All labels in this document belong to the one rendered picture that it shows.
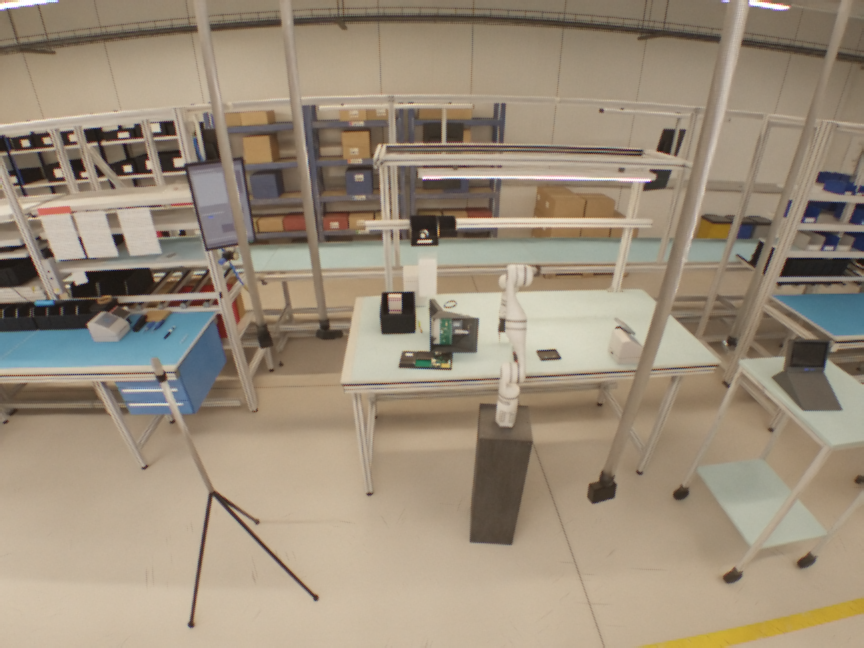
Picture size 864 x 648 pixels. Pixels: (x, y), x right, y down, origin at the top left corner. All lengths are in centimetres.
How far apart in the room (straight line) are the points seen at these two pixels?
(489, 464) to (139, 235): 246
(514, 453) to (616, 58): 551
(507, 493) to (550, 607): 64
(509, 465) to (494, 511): 37
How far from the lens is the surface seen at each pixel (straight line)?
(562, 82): 626
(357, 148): 548
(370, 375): 204
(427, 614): 242
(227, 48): 628
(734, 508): 284
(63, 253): 343
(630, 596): 265
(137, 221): 304
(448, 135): 366
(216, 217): 255
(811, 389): 241
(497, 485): 218
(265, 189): 582
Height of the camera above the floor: 223
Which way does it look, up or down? 30 degrees down
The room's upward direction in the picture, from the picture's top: straight up
